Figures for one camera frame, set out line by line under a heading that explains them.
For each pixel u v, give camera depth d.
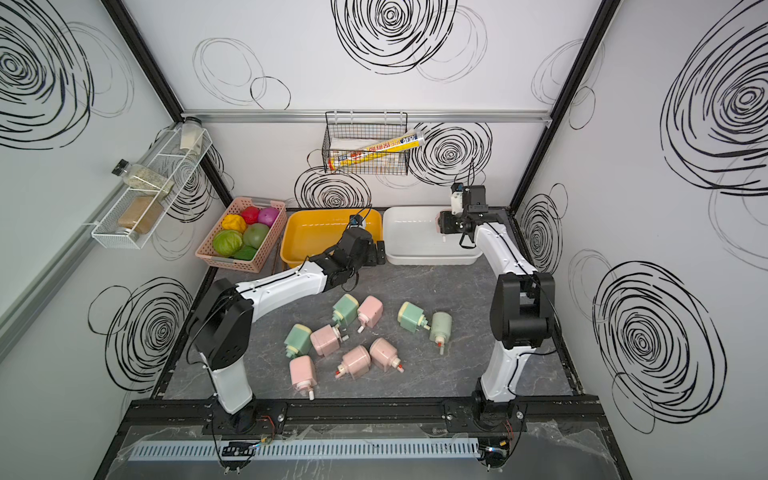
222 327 0.47
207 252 1.02
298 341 0.80
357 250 0.69
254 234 1.03
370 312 0.85
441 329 0.82
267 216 1.10
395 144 0.84
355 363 0.75
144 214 0.68
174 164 0.94
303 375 0.75
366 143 0.91
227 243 1.01
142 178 0.71
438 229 0.90
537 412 0.77
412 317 0.84
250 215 1.12
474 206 0.72
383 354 0.76
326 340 0.80
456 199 0.85
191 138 0.86
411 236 1.20
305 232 1.11
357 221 0.79
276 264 1.02
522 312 0.49
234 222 1.08
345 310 0.85
